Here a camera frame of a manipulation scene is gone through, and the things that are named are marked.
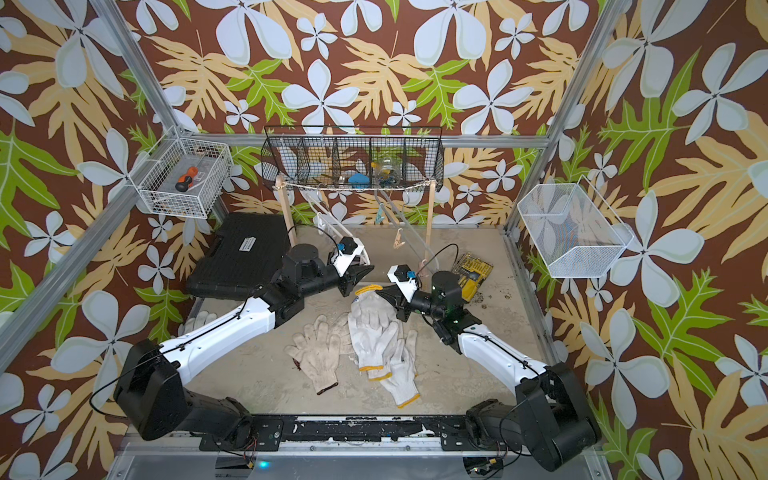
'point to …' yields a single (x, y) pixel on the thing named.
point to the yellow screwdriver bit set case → (470, 271)
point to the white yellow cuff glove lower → (401, 383)
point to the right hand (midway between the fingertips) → (379, 290)
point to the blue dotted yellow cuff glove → (374, 306)
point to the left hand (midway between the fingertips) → (370, 259)
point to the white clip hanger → (326, 220)
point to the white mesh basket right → (576, 232)
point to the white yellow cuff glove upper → (370, 345)
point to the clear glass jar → (389, 176)
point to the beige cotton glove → (318, 352)
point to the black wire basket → (353, 158)
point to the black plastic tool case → (243, 251)
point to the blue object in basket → (359, 181)
